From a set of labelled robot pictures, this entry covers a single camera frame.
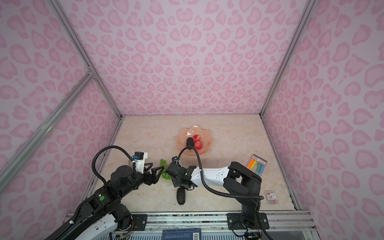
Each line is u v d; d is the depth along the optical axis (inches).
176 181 29.6
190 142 39.7
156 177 25.5
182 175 25.5
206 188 18.1
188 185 23.9
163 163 36.2
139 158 24.3
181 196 30.6
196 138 39.6
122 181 20.7
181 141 39.7
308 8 27.4
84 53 33.1
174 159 30.6
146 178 24.8
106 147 21.0
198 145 38.5
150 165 29.4
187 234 27.2
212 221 29.5
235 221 29.0
